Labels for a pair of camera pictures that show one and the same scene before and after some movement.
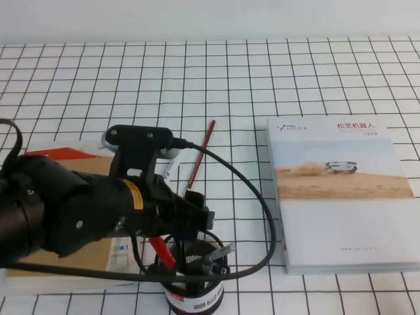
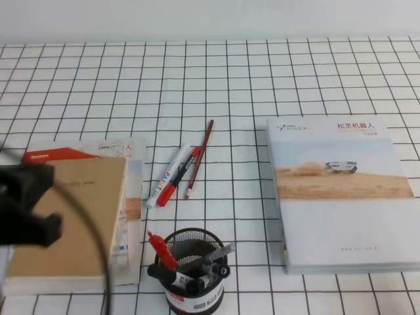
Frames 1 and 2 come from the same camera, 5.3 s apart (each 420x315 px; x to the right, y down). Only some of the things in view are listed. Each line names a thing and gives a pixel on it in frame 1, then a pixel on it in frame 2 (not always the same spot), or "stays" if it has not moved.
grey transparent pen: [226, 250] stays
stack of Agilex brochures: [347, 199] stays
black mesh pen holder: [203, 252] stays
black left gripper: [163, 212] -> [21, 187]
